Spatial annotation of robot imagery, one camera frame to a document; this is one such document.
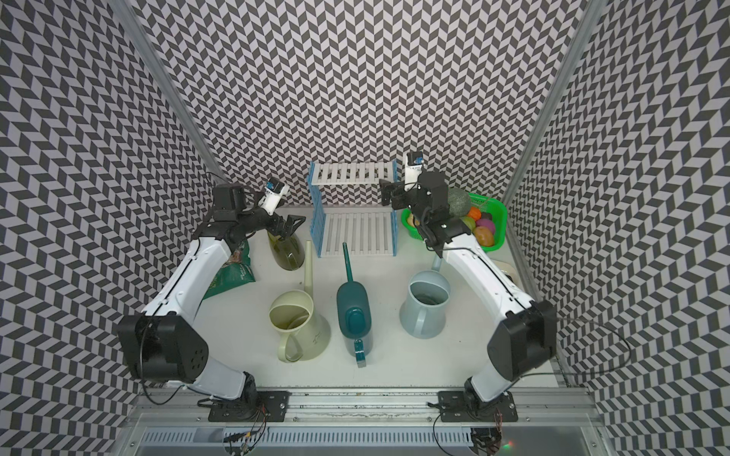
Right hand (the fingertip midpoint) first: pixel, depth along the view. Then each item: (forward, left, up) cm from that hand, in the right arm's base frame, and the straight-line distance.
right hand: (396, 182), depth 77 cm
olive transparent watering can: (-7, +35, -23) cm, 42 cm away
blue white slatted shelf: (+28, +20, -38) cm, 51 cm away
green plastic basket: (+17, -40, -31) cm, 53 cm away
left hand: (-2, +30, -8) cm, 32 cm away
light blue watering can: (-29, -6, -17) cm, 35 cm away
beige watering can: (-32, +25, -26) cm, 49 cm away
